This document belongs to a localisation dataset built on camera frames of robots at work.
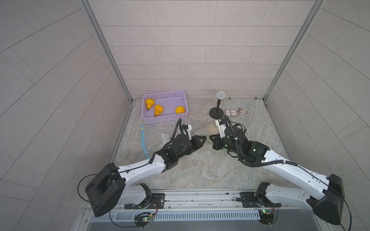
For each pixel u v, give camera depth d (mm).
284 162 455
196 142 674
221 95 867
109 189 398
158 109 1049
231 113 1053
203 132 887
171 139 582
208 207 708
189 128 713
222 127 640
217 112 1057
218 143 631
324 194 388
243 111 1078
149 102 1084
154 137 930
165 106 1095
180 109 1028
